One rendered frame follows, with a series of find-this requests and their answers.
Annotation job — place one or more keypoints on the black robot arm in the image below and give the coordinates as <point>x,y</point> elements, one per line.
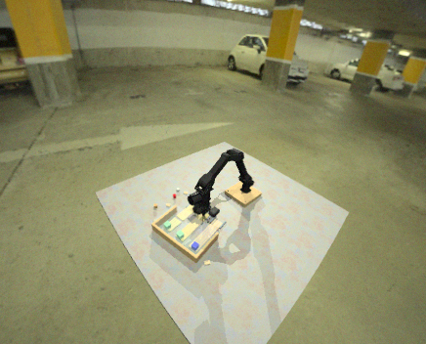
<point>207,180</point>

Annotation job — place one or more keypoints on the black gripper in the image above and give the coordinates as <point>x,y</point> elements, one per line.
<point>213,212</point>

